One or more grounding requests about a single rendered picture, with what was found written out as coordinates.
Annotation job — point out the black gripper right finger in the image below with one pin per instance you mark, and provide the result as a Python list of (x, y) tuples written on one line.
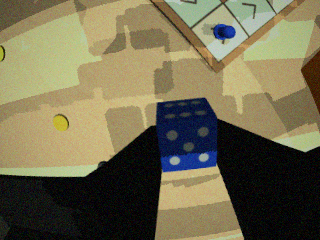
[(273, 188)]

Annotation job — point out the blue pawn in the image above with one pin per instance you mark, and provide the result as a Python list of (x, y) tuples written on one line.
[(223, 32)]

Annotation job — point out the blue die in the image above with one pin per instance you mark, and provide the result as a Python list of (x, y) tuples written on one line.
[(187, 132)]

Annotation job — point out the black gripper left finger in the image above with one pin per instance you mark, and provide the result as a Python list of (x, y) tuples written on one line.
[(118, 201)]

